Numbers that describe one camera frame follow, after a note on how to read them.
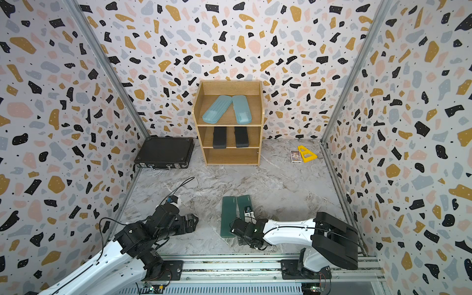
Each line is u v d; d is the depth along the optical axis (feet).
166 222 1.94
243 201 3.05
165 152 3.63
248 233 2.07
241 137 3.24
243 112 2.87
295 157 3.71
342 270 2.50
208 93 3.22
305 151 3.81
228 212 2.94
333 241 1.42
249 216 2.51
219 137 3.25
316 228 1.50
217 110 2.90
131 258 1.69
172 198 2.26
